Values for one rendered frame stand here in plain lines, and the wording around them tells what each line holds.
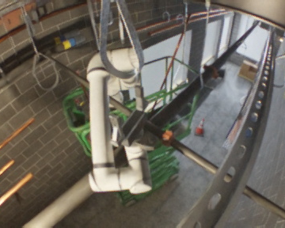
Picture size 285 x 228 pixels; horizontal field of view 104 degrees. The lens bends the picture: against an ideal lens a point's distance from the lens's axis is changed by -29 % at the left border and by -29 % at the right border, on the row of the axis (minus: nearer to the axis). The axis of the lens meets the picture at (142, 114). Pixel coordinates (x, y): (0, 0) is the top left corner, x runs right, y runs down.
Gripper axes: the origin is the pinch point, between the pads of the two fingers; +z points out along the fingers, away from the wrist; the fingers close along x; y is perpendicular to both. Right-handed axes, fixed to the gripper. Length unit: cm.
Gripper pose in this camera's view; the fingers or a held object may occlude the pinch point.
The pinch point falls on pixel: (128, 104)
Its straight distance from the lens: 46.0
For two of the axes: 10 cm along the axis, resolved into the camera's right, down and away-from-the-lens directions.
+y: -8.8, -3.1, 3.6
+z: -0.6, -6.8, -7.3
